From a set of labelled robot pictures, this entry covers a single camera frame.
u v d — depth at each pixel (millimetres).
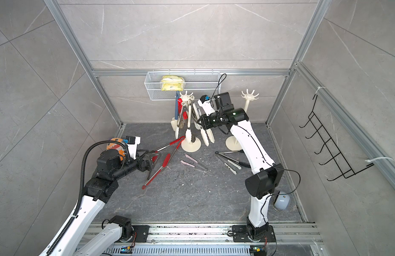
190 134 837
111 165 520
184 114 803
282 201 757
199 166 975
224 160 1004
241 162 972
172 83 870
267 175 454
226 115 552
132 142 606
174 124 900
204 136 778
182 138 1105
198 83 979
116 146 961
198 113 759
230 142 1098
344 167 605
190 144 1072
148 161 606
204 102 673
